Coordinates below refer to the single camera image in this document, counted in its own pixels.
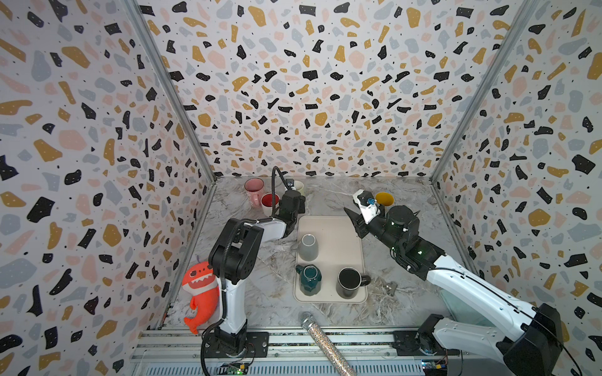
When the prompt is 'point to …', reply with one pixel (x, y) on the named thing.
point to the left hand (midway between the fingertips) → (299, 194)
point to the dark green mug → (310, 279)
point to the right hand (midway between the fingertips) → (353, 204)
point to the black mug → (349, 281)
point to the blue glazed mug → (384, 198)
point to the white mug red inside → (266, 202)
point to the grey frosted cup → (308, 247)
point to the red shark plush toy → (199, 281)
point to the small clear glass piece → (391, 287)
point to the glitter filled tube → (328, 346)
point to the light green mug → (299, 187)
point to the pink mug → (254, 187)
